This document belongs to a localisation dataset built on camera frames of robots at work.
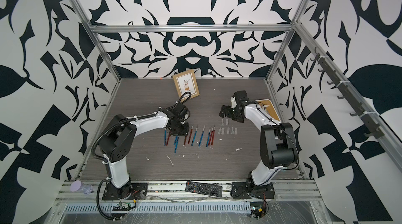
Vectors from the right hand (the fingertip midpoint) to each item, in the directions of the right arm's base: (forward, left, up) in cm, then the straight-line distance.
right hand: (226, 112), depth 94 cm
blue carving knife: (-10, +19, -8) cm, 23 cm away
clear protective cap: (-4, +2, -6) cm, 8 cm away
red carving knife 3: (-10, +8, -8) cm, 15 cm away
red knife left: (-12, +34, -7) cm, 36 cm away
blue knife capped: (-16, +29, -7) cm, 34 cm away
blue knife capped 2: (-12, +11, -7) cm, 18 cm away
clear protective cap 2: (-3, -1, -6) cm, 7 cm away
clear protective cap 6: (-9, -5, -7) cm, 12 cm away
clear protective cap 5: (-8, -4, -7) cm, 11 cm away
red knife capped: (-10, +21, -8) cm, 25 cm away
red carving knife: (-14, +24, -7) cm, 29 cm away
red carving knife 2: (-12, +10, -7) cm, 17 cm away
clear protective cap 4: (-9, +2, -7) cm, 11 cm away
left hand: (-9, +23, -6) cm, 25 cm away
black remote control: (-38, +14, -6) cm, 41 cm away
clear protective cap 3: (-9, +4, -7) cm, 12 cm away
